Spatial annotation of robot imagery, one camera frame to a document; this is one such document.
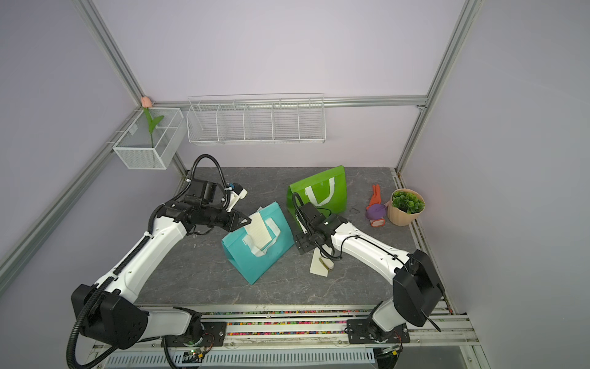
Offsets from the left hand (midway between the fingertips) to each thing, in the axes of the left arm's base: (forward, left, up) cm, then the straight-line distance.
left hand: (248, 222), depth 76 cm
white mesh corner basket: (+25, +39, +14) cm, 48 cm away
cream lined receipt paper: (-1, -3, -4) cm, 5 cm away
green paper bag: (+16, -29, -6) cm, 33 cm away
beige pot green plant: (+8, -60, -9) cm, 61 cm away
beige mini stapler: (-9, -27, -18) cm, 34 cm away
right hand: (-2, -20, -10) cm, 22 cm away
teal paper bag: (-11, 0, -11) cm, 15 cm away
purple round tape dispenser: (+14, -53, -20) cm, 58 cm away
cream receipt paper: (-9, -23, -22) cm, 33 cm away
